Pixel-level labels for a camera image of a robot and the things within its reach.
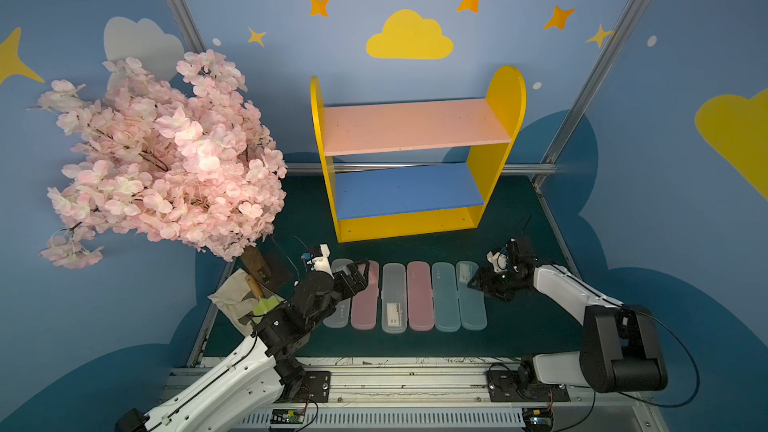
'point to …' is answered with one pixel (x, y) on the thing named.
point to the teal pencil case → (472, 303)
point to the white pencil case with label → (393, 298)
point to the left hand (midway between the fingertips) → (359, 263)
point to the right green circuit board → (538, 419)
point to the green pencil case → (445, 294)
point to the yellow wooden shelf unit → (409, 169)
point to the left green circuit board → (287, 416)
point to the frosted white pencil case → (341, 318)
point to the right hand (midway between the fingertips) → (481, 284)
